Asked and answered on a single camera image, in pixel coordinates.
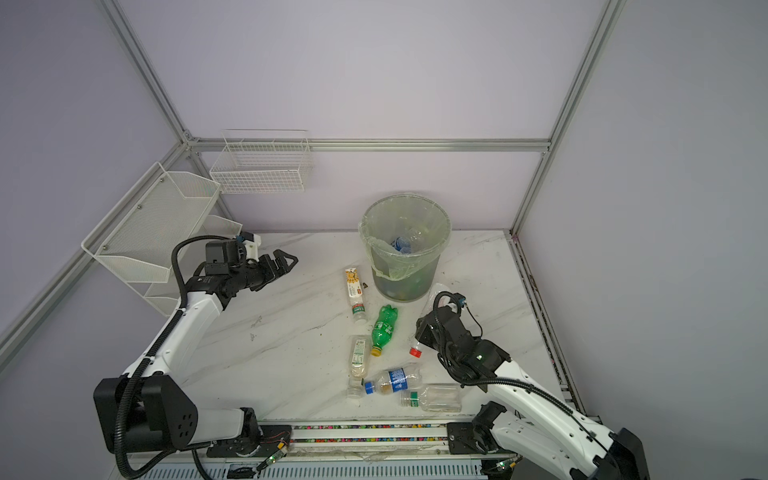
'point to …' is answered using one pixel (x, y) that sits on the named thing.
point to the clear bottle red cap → (427, 308)
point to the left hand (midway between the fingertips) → (286, 269)
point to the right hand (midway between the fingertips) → (415, 327)
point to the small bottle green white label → (359, 357)
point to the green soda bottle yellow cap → (383, 329)
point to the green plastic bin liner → (425, 221)
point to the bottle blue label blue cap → (410, 376)
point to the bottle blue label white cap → (402, 244)
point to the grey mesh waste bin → (412, 287)
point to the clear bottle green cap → (435, 398)
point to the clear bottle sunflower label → (355, 295)
